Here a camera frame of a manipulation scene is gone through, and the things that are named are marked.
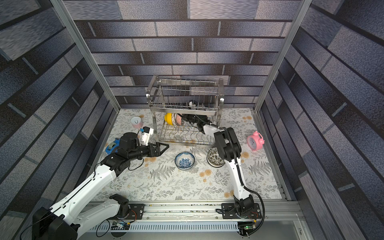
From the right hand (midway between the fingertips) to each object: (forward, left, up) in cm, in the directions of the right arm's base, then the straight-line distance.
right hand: (176, 112), depth 98 cm
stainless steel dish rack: (-18, -9, +19) cm, 28 cm away
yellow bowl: (-2, +6, -4) cm, 7 cm away
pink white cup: (-3, +29, -8) cm, 30 cm away
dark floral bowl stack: (-28, -24, -11) cm, 39 cm away
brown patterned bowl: (-4, +1, -3) cm, 5 cm away
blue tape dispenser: (-21, +40, -8) cm, 46 cm away
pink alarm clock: (-18, -51, -7) cm, 54 cm away
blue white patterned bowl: (-30, -7, -12) cm, 33 cm away
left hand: (-30, +2, +6) cm, 31 cm away
